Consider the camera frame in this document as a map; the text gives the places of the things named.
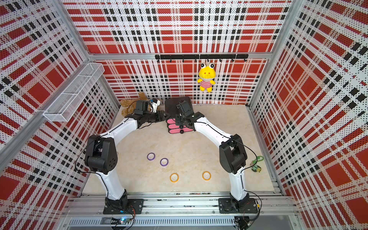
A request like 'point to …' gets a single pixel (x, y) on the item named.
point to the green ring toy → (259, 158)
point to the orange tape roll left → (174, 177)
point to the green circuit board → (121, 221)
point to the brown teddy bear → (130, 105)
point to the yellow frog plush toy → (206, 73)
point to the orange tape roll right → (206, 176)
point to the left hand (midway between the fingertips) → (170, 115)
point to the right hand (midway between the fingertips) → (180, 118)
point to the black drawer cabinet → (171, 103)
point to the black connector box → (243, 221)
